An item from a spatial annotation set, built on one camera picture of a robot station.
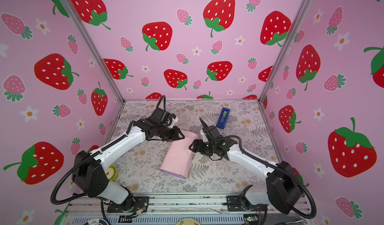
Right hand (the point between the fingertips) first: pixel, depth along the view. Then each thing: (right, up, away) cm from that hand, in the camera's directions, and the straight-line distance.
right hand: (191, 149), depth 80 cm
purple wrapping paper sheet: (-8, -6, +3) cm, 10 cm away
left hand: (-4, +7, 0) cm, 8 cm away
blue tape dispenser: (+21, +16, +24) cm, 36 cm away
